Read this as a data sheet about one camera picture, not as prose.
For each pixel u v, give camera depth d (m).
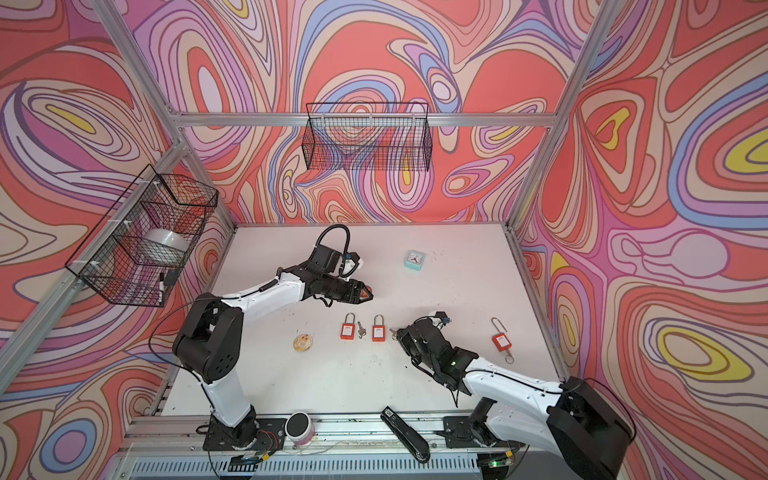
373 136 0.96
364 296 0.83
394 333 0.84
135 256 0.73
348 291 0.80
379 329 0.91
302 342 0.89
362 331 0.91
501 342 0.88
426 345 0.62
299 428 0.71
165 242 0.73
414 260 1.07
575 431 0.41
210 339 0.48
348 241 0.81
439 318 0.76
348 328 0.91
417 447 0.67
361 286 0.82
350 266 0.83
